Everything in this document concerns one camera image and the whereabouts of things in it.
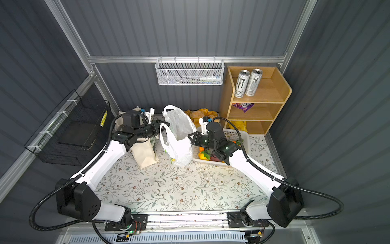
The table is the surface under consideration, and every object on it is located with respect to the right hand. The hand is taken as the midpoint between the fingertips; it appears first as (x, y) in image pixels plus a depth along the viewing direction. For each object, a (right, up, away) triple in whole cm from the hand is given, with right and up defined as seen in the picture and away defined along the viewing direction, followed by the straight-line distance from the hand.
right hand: (188, 137), depth 75 cm
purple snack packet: (+36, +19, +24) cm, 47 cm away
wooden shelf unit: (+46, +16, +27) cm, 56 cm away
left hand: (-11, +6, +3) cm, 12 cm away
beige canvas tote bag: (-27, -8, +11) cm, 30 cm away
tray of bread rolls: (+3, +15, +35) cm, 38 cm away
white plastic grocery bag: (-6, 0, -1) cm, 6 cm away
